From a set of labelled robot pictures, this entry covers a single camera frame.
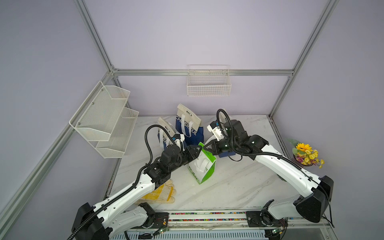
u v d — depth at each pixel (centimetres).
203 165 69
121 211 44
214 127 64
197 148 73
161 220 73
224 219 75
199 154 68
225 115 54
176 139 68
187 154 64
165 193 80
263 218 65
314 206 39
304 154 70
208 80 95
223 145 62
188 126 91
